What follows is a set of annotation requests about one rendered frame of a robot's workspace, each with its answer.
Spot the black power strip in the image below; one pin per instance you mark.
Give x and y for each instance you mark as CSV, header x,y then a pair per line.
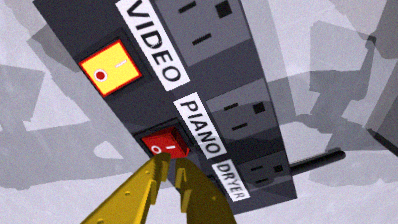
x,y
184,77

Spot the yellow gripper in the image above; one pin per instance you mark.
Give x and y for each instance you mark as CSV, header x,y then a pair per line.
x,y
200,199

